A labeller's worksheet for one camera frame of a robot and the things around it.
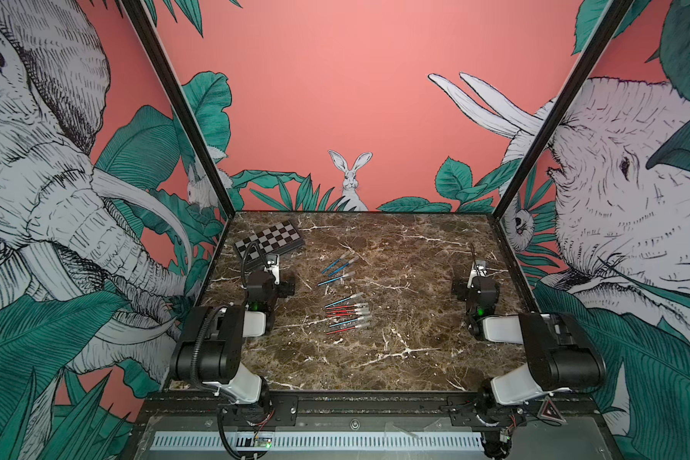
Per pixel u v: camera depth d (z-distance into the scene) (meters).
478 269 0.80
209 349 0.44
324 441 0.70
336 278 1.01
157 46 0.75
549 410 0.75
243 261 1.01
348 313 0.93
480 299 0.72
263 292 0.71
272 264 0.81
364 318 0.91
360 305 0.94
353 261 1.05
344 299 0.95
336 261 1.05
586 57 0.77
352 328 0.88
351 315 0.93
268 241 1.07
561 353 0.47
